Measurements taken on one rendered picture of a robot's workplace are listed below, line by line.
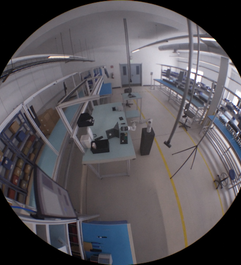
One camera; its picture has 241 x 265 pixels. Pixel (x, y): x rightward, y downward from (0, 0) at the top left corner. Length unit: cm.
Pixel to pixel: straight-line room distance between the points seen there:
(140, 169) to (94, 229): 178
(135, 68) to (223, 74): 639
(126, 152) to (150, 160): 123
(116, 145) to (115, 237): 146
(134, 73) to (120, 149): 725
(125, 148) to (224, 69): 446
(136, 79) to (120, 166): 722
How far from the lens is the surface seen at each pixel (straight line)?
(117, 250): 153
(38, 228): 123
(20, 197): 415
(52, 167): 204
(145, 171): 243
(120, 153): 147
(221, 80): 443
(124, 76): 801
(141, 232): 239
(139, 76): 829
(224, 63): 451
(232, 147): 349
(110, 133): 161
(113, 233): 141
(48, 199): 59
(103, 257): 154
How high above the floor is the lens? 224
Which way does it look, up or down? 44 degrees down
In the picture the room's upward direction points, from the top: 7 degrees counter-clockwise
